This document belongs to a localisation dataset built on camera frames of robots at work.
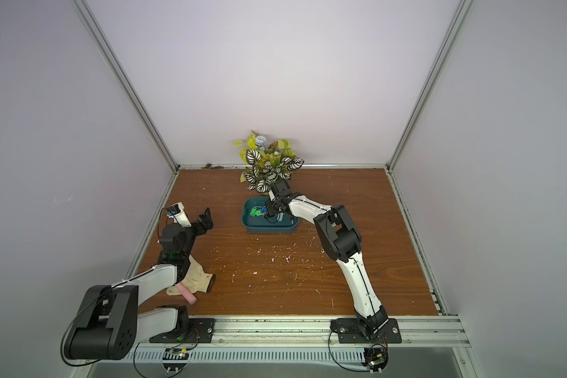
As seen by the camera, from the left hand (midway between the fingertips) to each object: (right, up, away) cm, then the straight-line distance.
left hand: (200, 210), depth 87 cm
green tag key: (+18, -2, +16) cm, 24 cm away
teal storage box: (+18, -7, +15) cm, 24 cm away
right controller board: (+60, -44, -17) cm, 76 cm away
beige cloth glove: (0, -25, -4) cm, 25 cm away
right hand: (+25, +3, +16) cm, 30 cm away
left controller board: (-2, -46, -15) cm, 48 cm away
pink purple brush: (-1, -29, -7) cm, 30 cm away
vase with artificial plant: (+25, +18, +3) cm, 31 cm away
